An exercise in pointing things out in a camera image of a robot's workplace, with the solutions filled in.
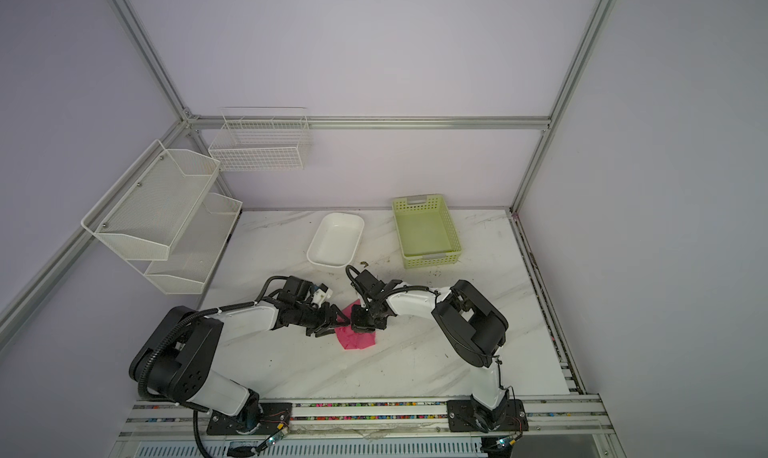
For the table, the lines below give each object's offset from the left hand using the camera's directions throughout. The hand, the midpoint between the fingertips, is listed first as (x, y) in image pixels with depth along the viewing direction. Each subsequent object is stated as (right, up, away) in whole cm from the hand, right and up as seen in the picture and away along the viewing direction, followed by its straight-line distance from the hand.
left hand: (343, 327), depth 86 cm
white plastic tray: (-6, +25, +22) cm, 34 cm away
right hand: (+2, -1, +1) cm, 3 cm away
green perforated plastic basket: (+28, +28, +31) cm, 50 cm away
